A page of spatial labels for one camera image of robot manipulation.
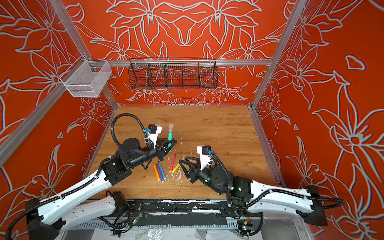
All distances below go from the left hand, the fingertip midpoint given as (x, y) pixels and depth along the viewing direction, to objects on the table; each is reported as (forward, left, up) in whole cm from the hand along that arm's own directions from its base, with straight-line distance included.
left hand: (174, 139), depth 63 cm
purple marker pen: (-7, +9, -31) cm, 33 cm away
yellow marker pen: (-1, +2, -30) cm, 30 cm away
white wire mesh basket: (+41, +62, +1) cm, 74 cm away
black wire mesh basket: (+53, +9, -1) cm, 54 cm away
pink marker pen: (+2, +4, -30) cm, 30 cm away
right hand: (-9, -2, -3) cm, 10 cm away
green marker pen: (0, +1, +3) cm, 4 cm away
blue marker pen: (-3, +10, -31) cm, 32 cm away
